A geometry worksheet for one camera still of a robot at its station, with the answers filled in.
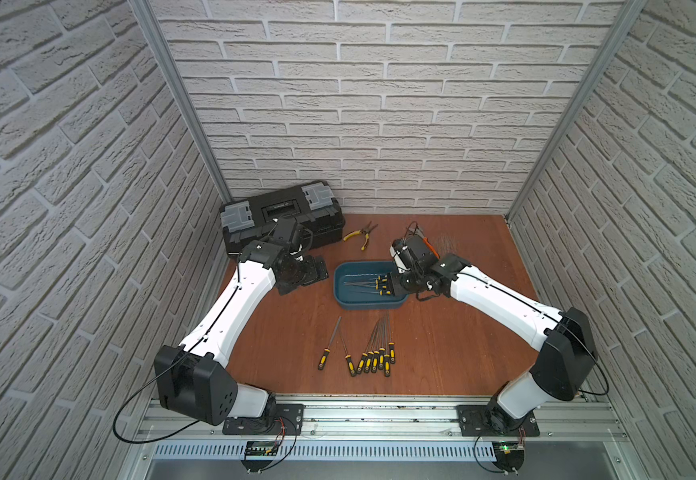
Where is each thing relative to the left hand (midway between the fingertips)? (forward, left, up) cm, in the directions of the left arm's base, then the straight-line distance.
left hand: (319, 272), depth 79 cm
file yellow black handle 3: (-17, -16, -18) cm, 29 cm away
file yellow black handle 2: (-17, -14, -18) cm, 28 cm away
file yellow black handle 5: (-17, -19, -18) cm, 31 cm away
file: (-14, -2, -19) cm, 24 cm away
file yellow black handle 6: (-15, -21, -18) cm, 32 cm away
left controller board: (-38, +14, -23) cm, 46 cm away
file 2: (+4, -17, -18) cm, 26 cm away
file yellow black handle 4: (-15, -18, -19) cm, 30 cm away
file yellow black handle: (-17, -12, -19) cm, 28 cm away
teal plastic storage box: (+2, -12, -18) cm, 22 cm away
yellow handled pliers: (+32, -14, -18) cm, 39 cm away
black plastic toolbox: (+22, +25, -2) cm, 34 cm away
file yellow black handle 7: (+6, -17, -18) cm, 25 cm away
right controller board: (-40, -47, -19) cm, 65 cm away
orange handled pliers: (+34, -34, -19) cm, 52 cm away
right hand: (0, -22, -4) cm, 22 cm away
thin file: (-17, -8, -19) cm, 27 cm away
